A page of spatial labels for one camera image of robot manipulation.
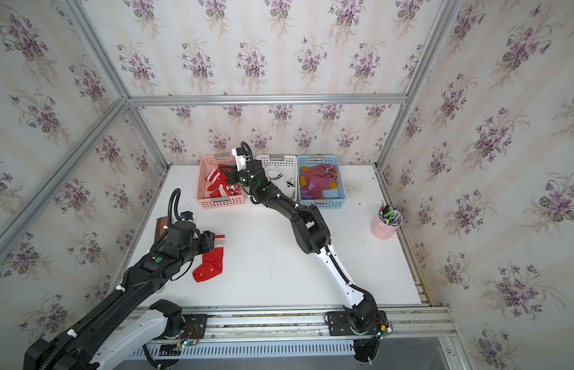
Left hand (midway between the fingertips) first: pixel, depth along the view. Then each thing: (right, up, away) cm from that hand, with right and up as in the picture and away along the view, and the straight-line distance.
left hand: (210, 236), depth 82 cm
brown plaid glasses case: (-24, 0, +10) cm, 26 cm away
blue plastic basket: (+49, +13, +26) cm, 57 cm away
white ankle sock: (+22, +24, +28) cm, 43 cm away
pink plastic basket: (-13, +30, +34) cm, 47 cm away
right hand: (+2, +26, +10) cm, 28 cm away
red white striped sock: (-2, +18, +20) cm, 27 cm away
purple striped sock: (+43, +22, +25) cm, 54 cm away
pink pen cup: (+65, +1, +6) cm, 65 cm away
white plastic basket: (+28, +31, +34) cm, 54 cm away
